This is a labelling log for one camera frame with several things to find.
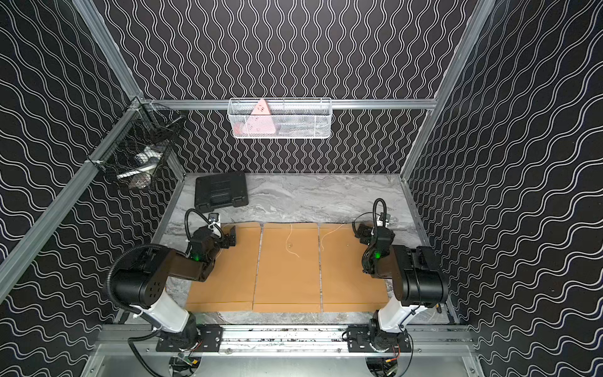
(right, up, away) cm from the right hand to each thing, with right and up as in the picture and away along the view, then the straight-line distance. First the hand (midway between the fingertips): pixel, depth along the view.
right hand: (375, 225), depth 96 cm
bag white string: (-22, -7, 0) cm, 23 cm away
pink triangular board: (-46, +41, -6) cm, 62 cm away
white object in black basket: (-86, +24, -10) cm, 90 cm away
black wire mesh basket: (-95, +30, -6) cm, 100 cm away
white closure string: (-34, -2, +2) cm, 35 cm away
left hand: (-63, +1, -2) cm, 63 cm away
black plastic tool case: (-67, +14, +11) cm, 70 cm away
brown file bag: (-35, -19, -8) cm, 41 cm away
